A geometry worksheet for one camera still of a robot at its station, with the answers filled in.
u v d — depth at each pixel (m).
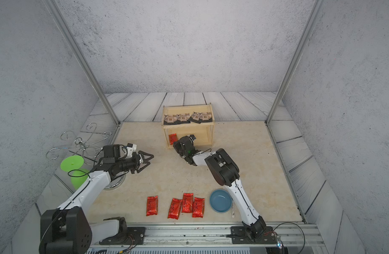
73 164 0.61
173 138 1.08
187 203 0.81
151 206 0.81
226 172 0.61
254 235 0.63
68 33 0.78
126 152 0.72
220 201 0.83
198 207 0.79
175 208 0.79
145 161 0.74
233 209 0.80
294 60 0.87
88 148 0.69
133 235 0.73
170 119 0.94
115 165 0.64
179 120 0.94
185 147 0.85
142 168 0.80
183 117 0.95
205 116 0.95
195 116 0.96
